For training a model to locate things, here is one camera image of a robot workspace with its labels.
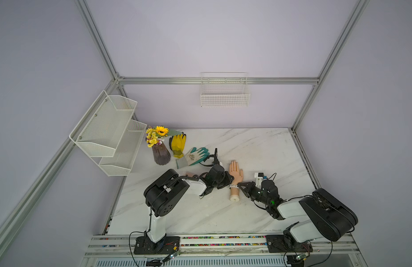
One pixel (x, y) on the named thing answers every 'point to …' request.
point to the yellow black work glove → (177, 143)
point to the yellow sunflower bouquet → (155, 136)
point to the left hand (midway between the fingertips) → (234, 179)
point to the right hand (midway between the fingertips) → (237, 186)
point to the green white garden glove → (193, 157)
